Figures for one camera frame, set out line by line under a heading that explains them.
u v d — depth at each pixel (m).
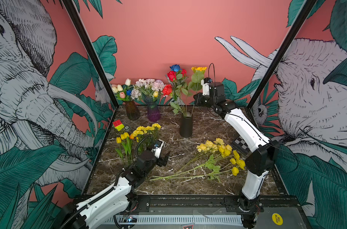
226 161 0.91
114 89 0.88
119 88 0.90
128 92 0.87
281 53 0.86
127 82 0.93
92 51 0.86
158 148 0.68
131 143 0.96
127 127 1.06
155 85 0.90
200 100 0.72
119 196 0.52
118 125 1.02
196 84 0.78
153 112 1.04
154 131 1.02
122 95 0.86
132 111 1.07
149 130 1.01
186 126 0.93
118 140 0.96
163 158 0.70
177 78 0.80
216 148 0.93
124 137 0.97
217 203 0.76
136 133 0.95
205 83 0.70
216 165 0.88
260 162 0.47
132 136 0.98
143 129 1.01
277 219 0.70
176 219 0.70
